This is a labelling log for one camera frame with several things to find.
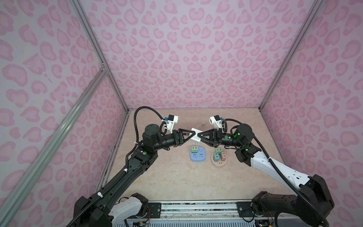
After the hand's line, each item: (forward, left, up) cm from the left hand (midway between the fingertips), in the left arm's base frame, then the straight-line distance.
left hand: (196, 137), depth 62 cm
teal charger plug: (+4, -13, -28) cm, 31 cm away
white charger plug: (0, 0, 0) cm, 0 cm away
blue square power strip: (+6, -4, -31) cm, 32 cm away
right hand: (-1, -1, +1) cm, 2 cm away
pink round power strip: (+1, -16, -32) cm, 36 cm away
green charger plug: (+7, -16, -27) cm, 32 cm away
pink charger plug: (+4, -18, -27) cm, 33 cm away
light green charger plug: (+9, -1, -27) cm, 28 cm away
